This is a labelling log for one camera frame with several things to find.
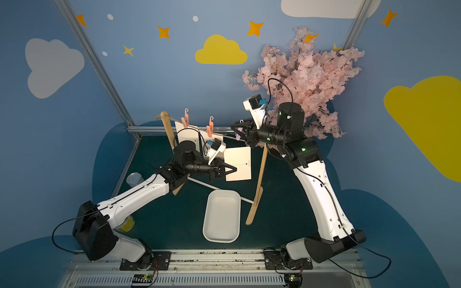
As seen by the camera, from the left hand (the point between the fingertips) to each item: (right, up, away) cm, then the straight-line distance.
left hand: (237, 166), depth 67 cm
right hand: (0, +15, -7) cm, 17 cm away
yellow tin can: (-54, -8, +27) cm, 61 cm away
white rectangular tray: (-7, -26, +19) cm, 32 cm away
